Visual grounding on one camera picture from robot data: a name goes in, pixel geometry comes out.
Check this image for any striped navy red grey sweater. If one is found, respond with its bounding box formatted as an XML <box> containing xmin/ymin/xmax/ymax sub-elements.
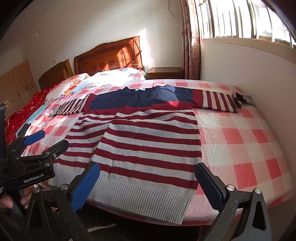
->
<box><xmin>49</xmin><ymin>85</ymin><xmax>242</xmax><ymax>225</ymax></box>

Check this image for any person's left hand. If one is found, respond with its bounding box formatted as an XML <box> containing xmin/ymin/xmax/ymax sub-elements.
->
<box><xmin>1</xmin><ymin>179</ymin><xmax>36</xmax><ymax>212</ymax></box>

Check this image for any red floral bed sheet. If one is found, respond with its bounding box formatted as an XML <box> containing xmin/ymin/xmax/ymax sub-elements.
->
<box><xmin>5</xmin><ymin>83</ymin><xmax>58</xmax><ymax>146</ymax></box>

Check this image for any light blue sheet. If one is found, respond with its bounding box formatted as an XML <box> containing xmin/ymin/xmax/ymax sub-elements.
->
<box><xmin>25</xmin><ymin>104</ymin><xmax>48</xmax><ymax>124</ymax></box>

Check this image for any beige louvered wardrobe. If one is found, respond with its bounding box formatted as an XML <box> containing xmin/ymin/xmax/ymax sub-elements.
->
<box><xmin>0</xmin><ymin>60</ymin><xmax>38</xmax><ymax>118</ymax></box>

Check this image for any orange floral folded quilt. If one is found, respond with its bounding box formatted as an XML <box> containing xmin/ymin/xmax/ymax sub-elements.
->
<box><xmin>45</xmin><ymin>73</ymin><xmax>90</xmax><ymax>104</ymax></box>

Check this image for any small dark wooden headboard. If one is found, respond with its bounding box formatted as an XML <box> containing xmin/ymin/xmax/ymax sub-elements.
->
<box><xmin>39</xmin><ymin>59</ymin><xmax>74</xmax><ymax>90</ymax></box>

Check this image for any light blue floral folded quilt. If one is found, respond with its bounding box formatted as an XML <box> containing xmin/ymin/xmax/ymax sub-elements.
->
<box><xmin>70</xmin><ymin>67</ymin><xmax>145</xmax><ymax>94</ymax></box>

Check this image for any small dark folded garment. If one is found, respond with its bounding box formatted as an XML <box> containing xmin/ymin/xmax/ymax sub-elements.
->
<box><xmin>232</xmin><ymin>91</ymin><xmax>255</xmax><ymax>109</ymax></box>

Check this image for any large carved wooden headboard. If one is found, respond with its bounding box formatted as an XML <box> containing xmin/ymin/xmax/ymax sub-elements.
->
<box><xmin>74</xmin><ymin>36</ymin><xmax>144</xmax><ymax>76</ymax></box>

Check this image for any wooden bedside table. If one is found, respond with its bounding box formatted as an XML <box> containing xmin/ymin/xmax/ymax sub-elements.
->
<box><xmin>147</xmin><ymin>67</ymin><xmax>181</xmax><ymax>79</ymax></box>

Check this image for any red floral curtain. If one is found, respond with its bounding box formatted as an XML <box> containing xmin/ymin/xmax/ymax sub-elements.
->
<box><xmin>180</xmin><ymin>0</ymin><xmax>201</xmax><ymax>80</ymax></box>

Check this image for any barred window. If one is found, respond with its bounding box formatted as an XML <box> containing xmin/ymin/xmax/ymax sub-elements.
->
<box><xmin>195</xmin><ymin>0</ymin><xmax>295</xmax><ymax>49</ymax></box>

